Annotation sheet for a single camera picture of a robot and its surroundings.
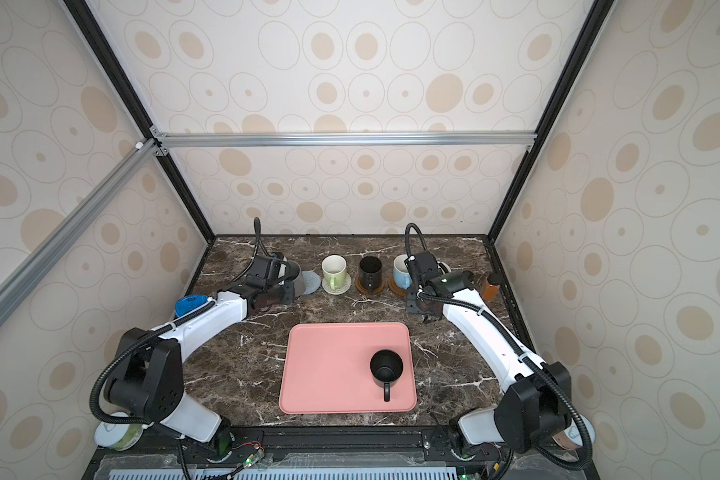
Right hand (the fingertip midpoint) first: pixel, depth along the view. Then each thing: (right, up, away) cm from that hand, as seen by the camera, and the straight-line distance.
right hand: (420, 303), depth 83 cm
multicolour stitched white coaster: (-27, +3, +15) cm, 31 cm away
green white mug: (-26, +9, +20) cm, 34 cm away
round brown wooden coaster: (-5, +2, +20) cm, 21 cm away
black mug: (-14, +9, +15) cm, 22 cm away
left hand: (-36, +5, +8) cm, 37 cm away
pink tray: (-21, -19, +3) cm, 28 cm away
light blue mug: (-3, +7, +15) cm, 16 cm away
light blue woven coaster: (-35, +5, +23) cm, 42 cm away
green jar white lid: (-73, -30, -13) cm, 80 cm away
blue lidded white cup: (-69, -1, +7) cm, 69 cm away
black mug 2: (-10, -18, +1) cm, 20 cm away
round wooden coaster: (-18, +5, +22) cm, 29 cm away
